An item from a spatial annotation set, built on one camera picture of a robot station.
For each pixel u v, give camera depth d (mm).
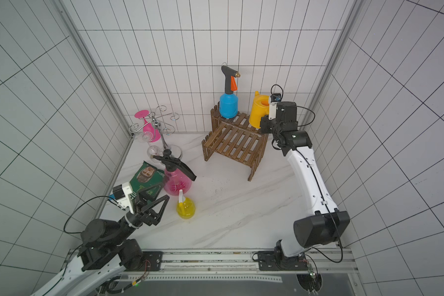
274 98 621
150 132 814
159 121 874
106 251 508
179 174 794
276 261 717
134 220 523
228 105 869
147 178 921
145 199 599
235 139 976
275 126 611
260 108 726
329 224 396
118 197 497
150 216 504
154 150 879
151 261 719
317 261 670
